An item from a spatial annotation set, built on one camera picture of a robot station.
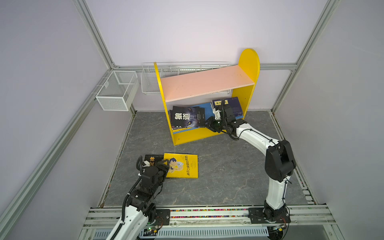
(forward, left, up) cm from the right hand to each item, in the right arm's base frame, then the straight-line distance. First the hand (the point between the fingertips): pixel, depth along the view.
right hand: (202, 125), depth 89 cm
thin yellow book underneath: (-20, +12, -14) cm, 27 cm away
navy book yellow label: (+18, -21, +1) cm, 28 cm away
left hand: (-22, +19, -7) cm, 30 cm away
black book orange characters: (-15, +30, -14) cm, 37 cm away
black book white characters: (+6, +12, +2) cm, 13 cm away
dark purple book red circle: (-1, +17, 0) cm, 17 cm away
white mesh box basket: (+19, +54, +10) cm, 58 cm away
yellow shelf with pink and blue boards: (+34, -4, -12) cm, 36 cm away
